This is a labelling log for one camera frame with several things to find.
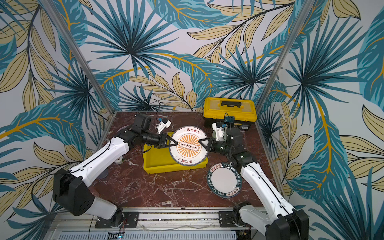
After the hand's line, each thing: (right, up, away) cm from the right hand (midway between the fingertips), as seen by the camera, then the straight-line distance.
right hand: (198, 142), depth 75 cm
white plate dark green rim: (+16, -23, +12) cm, 30 cm away
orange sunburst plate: (-4, -4, -3) cm, 7 cm away
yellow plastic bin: (-24, -13, +17) cm, 32 cm away
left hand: (-11, -1, -3) cm, 11 cm away
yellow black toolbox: (+31, +20, +25) cm, 44 cm away
